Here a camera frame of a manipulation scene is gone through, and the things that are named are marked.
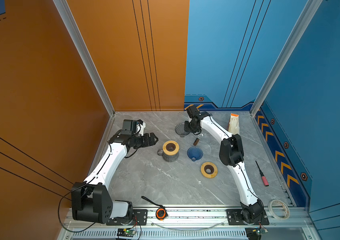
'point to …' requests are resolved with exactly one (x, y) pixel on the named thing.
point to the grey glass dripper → (180, 129)
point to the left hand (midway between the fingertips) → (152, 139)
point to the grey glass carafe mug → (167, 158)
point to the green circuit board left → (126, 232)
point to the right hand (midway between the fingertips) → (185, 129)
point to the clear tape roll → (274, 214)
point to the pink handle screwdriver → (264, 178)
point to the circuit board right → (254, 233)
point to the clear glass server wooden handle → (203, 140)
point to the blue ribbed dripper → (194, 153)
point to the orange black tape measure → (161, 212)
